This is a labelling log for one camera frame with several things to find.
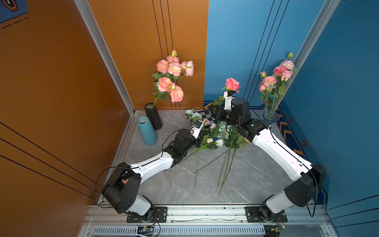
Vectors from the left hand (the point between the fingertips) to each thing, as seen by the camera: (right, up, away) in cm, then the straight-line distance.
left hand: (203, 128), depth 82 cm
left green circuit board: (-29, -50, -10) cm, 59 cm away
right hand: (+5, +11, -7) cm, 14 cm away
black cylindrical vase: (-32, +7, +20) cm, 39 cm away
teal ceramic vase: (-34, -2, +7) cm, 35 cm away
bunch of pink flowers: (+11, -8, +15) cm, 20 cm away
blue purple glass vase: (+44, +7, +12) cm, 46 cm away
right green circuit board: (+35, -47, -13) cm, 60 cm away
